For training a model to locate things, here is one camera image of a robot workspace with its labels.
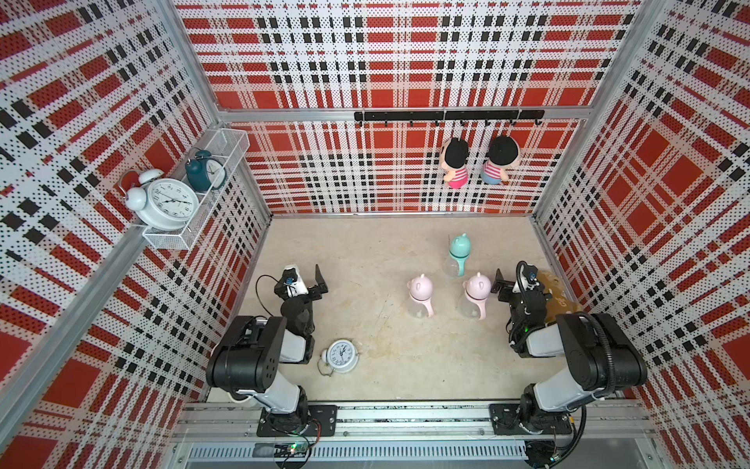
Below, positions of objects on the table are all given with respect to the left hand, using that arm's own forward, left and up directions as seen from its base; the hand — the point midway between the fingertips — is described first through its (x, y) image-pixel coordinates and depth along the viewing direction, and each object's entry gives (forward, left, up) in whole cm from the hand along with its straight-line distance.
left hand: (308, 268), depth 89 cm
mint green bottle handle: (+4, -48, -4) cm, 49 cm away
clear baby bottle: (-9, -34, -11) cm, 37 cm away
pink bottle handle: (-11, -36, -3) cm, 38 cm away
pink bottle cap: (-9, -34, +3) cm, 35 cm away
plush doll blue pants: (+32, -62, +19) cm, 73 cm away
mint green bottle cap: (+6, -47, +2) cm, 48 cm away
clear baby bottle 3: (-9, -50, -12) cm, 53 cm away
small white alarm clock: (-24, -11, -10) cm, 28 cm away
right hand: (+1, -65, -3) cm, 65 cm away
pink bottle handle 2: (-11, -52, -3) cm, 53 cm away
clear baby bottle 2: (+7, -46, -10) cm, 48 cm away
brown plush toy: (-8, -77, -6) cm, 78 cm away
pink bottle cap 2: (-10, -50, +4) cm, 51 cm away
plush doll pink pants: (+32, -47, +18) cm, 60 cm away
